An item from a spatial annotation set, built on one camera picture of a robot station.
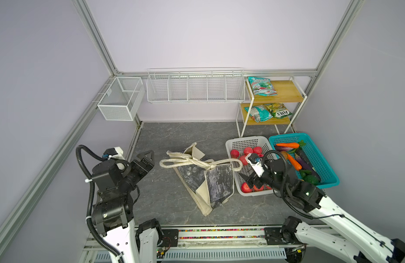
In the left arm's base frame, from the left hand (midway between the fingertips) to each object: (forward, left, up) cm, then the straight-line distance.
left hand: (148, 159), depth 62 cm
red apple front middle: (+19, -48, -27) cm, 58 cm away
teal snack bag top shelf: (+42, -56, +2) cm, 69 cm away
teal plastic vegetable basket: (0, -87, -27) cm, 91 cm away
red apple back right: (+21, -55, -29) cm, 65 cm away
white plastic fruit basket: (+23, -43, -30) cm, 58 cm away
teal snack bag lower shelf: (+38, -57, -15) cm, 70 cm away
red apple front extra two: (-5, -49, -28) cm, 56 cm away
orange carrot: (+23, -80, -29) cm, 88 cm away
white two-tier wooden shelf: (+41, -73, -3) cm, 84 cm away
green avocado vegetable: (-1, -78, -27) cm, 82 cm away
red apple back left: (+18, -40, -27) cm, 52 cm away
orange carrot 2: (+10, -75, -31) cm, 82 cm away
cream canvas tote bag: (-5, -24, -14) cm, 28 cm away
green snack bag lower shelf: (+40, -70, -15) cm, 82 cm away
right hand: (0, -41, -10) cm, 42 cm away
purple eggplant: (+8, -81, -30) cm, 87 cm away
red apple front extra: (-3, -42, -29) cm, 52 cm away
